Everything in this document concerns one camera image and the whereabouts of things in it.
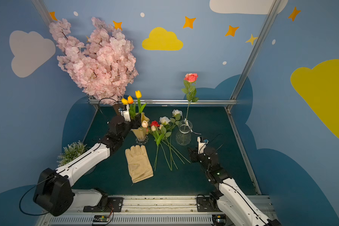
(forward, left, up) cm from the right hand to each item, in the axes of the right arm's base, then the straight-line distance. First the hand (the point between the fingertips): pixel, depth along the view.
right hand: (194, 145), depth 83 cm
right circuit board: (-34, -14, -16) cm, 40 cm away
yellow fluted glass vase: (+7, +34, 0) cm, 35 cm away
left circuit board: (-38, +48, -14) cm, 63 cm away
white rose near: (+26, +20, -10) cm, 34 cm away
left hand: (+12, +36, +14) cm, 40 cm away
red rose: (+24, +27, -11) cm, 37 cm away
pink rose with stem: (+26, +4, +21) cm, 33 cm away
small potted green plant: (-11, +67, +5) cm, 69 cm away
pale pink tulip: (+1, +27, +18) cm, 33 cm away
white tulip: (+10, +24, -10) cm, 28 cm away
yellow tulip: (+20, +34, +20) cm, 45 cm away
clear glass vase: (+11, +6, -7) cm, 14 cm away
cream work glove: (-9, +34, -13) cm, 37 cm away
